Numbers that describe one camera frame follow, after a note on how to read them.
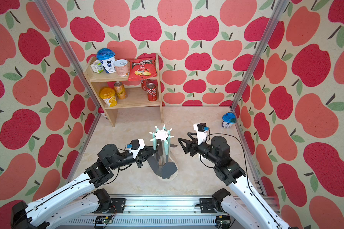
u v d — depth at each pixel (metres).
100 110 1.08
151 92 0.88
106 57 0.74
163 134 0.57
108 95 0.86
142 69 0.77
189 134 0.69
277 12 0.71
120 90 0.90
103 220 0.72
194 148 0.58
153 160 0.72
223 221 0.72
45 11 0.71
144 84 0.98
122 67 0.75
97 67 0.78
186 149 0.60
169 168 0.76
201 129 0.57
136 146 0.53
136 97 0.98
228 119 1.01
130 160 0.57
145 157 0.59
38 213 0.41
